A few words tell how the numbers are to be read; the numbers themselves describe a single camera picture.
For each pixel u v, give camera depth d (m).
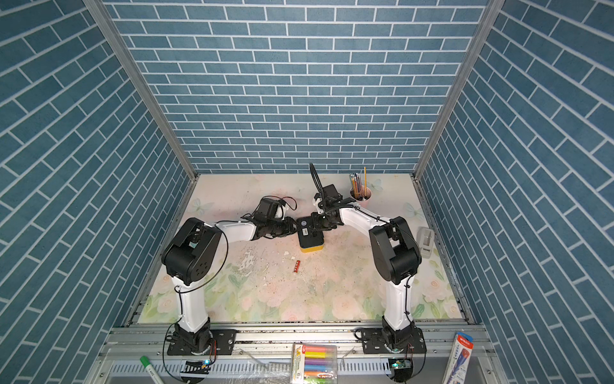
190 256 0.53
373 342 0.74
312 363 0.70
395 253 0.52
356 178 0.98
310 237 0.96
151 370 0.68
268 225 0.81
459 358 0.71
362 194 1.02
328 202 0.77
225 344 0.73
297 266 0.90
